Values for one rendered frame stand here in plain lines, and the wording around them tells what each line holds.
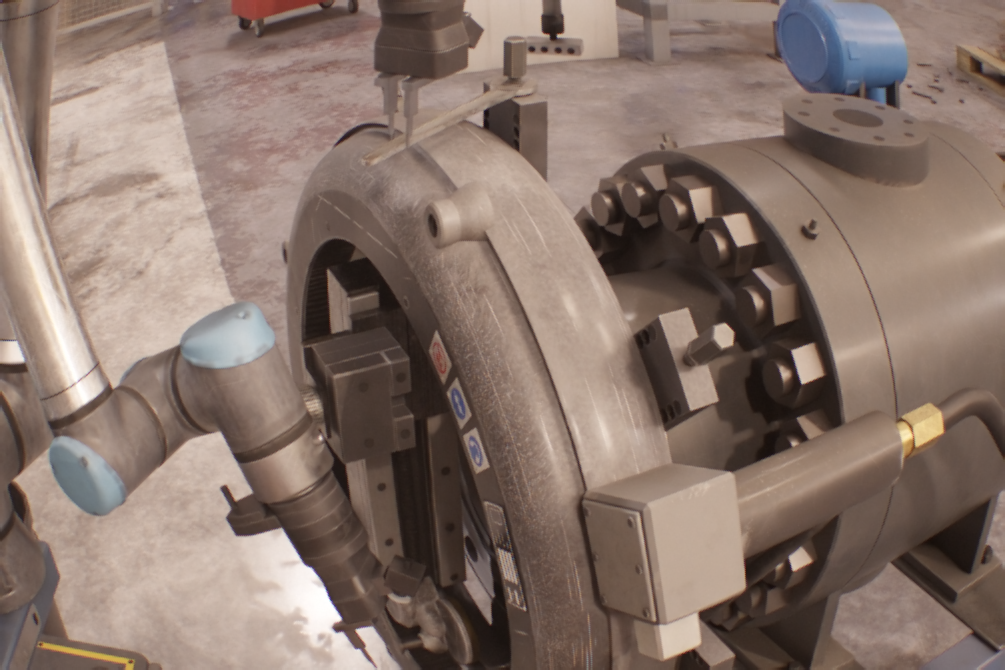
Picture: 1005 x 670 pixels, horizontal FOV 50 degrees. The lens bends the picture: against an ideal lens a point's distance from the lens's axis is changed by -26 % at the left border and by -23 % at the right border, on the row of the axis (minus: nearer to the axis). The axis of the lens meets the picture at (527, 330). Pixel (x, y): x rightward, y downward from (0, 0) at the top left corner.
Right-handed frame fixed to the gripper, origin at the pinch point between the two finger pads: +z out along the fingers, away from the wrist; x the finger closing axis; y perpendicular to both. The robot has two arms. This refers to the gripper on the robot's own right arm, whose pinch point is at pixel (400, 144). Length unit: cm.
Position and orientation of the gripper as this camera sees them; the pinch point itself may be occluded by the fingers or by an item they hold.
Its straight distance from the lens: 108.2
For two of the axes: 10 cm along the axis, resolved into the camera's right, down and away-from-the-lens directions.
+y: 5.4, -4.2, 7.3
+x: -8.4, -2.8, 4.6
